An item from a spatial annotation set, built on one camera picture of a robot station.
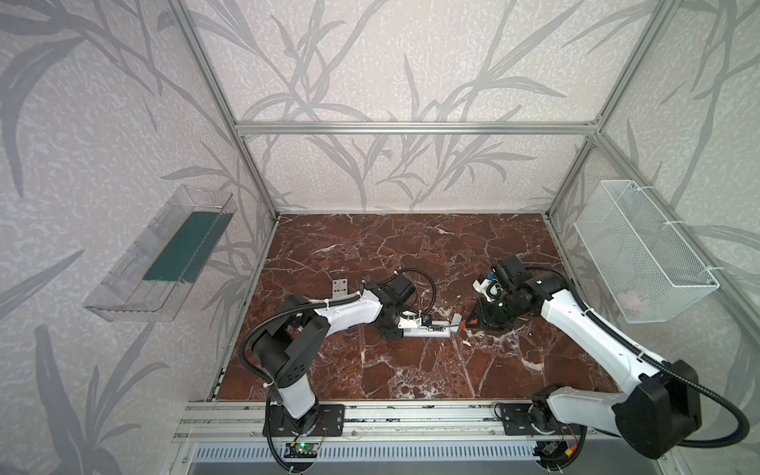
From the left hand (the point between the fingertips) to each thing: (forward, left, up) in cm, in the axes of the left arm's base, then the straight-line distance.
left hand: (400, 316), depth 91 cm
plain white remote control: (-7, -3, +8) cm, 11 cm away
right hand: (-5, -18, +12) cm, 22 cm away
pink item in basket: (-4, -56, +21) cm, 60 cm away
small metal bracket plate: (+9, +20, 0) cm, 22 cm away
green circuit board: (-34, +24, -3) cm, 42 cm away
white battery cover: (-1, -17, -1) cm, 17 cm away
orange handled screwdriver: (-7, -16, +11) cm, 21 cm away
